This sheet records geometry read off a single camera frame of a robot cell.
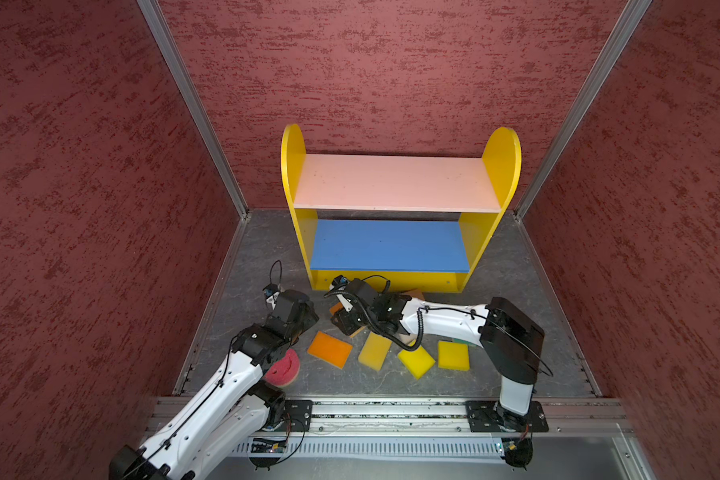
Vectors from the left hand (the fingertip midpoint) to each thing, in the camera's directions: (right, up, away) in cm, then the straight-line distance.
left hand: (308, 317), depth 81 cm
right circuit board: (+53, -30, -10) cm, 62 cm away
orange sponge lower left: (+6, -10, +3) cm, 12 cm away
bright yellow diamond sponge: (+31, -12, 0) cm, 33 cm away
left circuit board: (-8, -29, -8) cm, 32 cm away
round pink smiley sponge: (-6, -14, -3) cm, 15 cm away
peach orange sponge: (+32, +4, +15) cm, 35 cm away
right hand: (+8, -2, +3) cm, 9 cm away
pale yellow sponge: (+19, -10, +2) cm, 21 cm away
